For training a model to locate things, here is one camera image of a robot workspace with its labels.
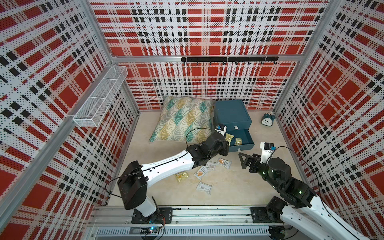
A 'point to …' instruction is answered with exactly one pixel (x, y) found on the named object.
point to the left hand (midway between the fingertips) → (228, 142)
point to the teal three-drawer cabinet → (234, 114)
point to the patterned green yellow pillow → (184, 119)
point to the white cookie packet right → (226, 163)
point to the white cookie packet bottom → (204, 187)
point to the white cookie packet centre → (211, 164)
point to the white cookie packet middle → (201, 172)
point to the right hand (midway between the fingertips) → (247, 155)
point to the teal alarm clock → (267, 119)
